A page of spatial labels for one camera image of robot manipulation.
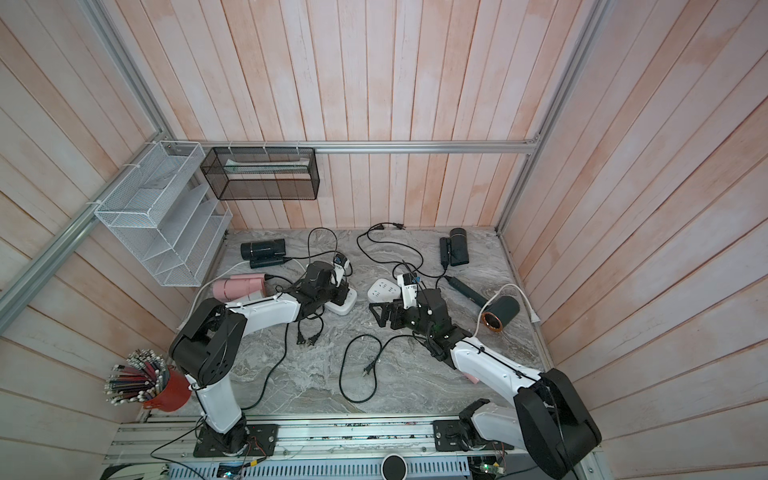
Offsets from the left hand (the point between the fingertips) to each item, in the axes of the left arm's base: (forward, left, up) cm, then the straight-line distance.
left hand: (345, 287), depth 97 cm
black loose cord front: (-24, -9, -5) cm, 26 cm away
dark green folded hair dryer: (+19, +34, -5) cm, 39 cm away
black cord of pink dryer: (-16, +13, -5) cm, 21 cm away
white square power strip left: (-6, -1, -3) cm, 7 cm away
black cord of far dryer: (+15, -18, -6) cm, 24 cm away
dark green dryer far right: (+18, -39, -2) cm, 43 cm away
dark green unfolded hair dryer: (-9, -49, 0) cm, 50 cm away
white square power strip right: (0, -13, -3) cm, 13 cm away
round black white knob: (-49, -15, 0) cm, 51 cm away
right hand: (-11, -12, +8) cm, 18 cm away
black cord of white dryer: (-28, +21, -6) cm, 35 cm away
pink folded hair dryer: (0, +35, 0) cm, 35 cm away
